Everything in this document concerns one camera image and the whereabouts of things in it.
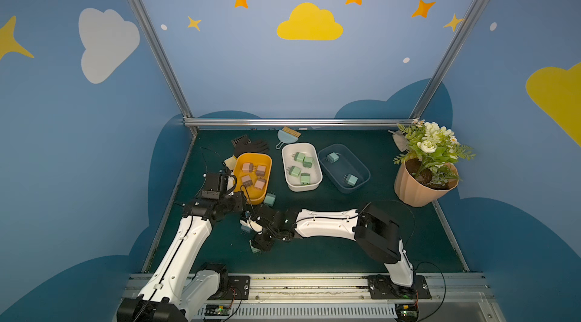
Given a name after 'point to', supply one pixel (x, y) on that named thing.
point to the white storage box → (302, 166)
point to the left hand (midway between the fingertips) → (239, 196)
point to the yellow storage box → (252, 174)
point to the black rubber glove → (243, 144)
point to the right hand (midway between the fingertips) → (258, 236)
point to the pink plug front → (259, 184)
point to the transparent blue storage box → (342, 168)
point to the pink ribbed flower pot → (418, 185)
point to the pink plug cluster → (247, 181)
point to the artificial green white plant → (434, 148)
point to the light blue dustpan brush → (287, 136)
